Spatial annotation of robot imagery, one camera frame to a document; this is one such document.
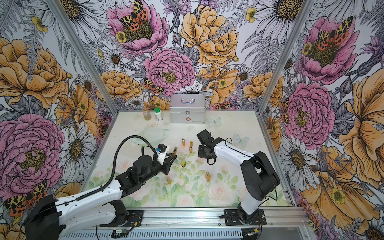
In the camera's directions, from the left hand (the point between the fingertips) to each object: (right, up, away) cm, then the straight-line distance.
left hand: (173, 158), depth 79 cm
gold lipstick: (+3, +6, +21) cm, 22 cm away
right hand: (+16, -2, +12) cm, 20 cm away
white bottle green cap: (-16, +25, +33) cm, 44 cm away
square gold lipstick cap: (+4, -6, +12) cm, 14 cm away
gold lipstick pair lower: (+18, -11, +3) cm, 21 cm away
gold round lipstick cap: (+9, +5, +22) cm, 24 cm away
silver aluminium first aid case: (+6, +29, +24) cm, 38 cm away
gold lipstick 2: (-3, -13, +3) cm, 14 cm away
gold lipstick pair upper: (+1, +4, -4) cm, 6 cm away
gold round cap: (+8, +2, +18) cm, 20 cm away
